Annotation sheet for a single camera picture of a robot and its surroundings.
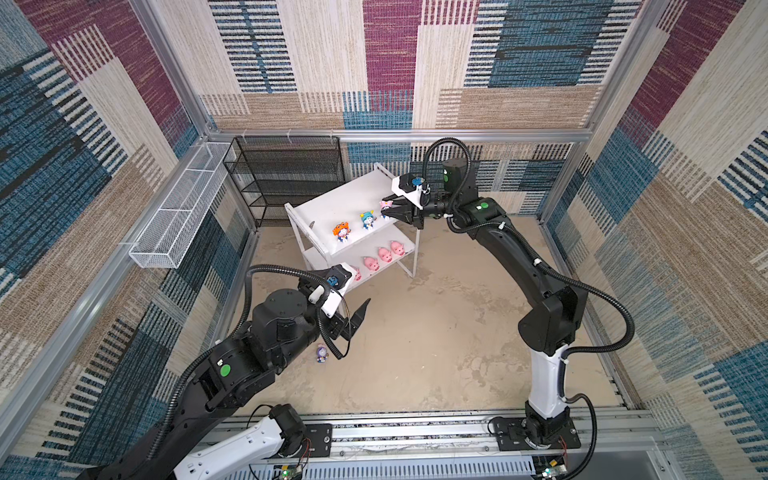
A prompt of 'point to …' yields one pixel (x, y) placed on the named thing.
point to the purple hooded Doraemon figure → (322, 354)
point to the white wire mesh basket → (166, 239)
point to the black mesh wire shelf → (275, 171)
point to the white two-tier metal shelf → (313, 220)
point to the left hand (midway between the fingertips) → (348, 281)
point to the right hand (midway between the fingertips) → (385, 205)
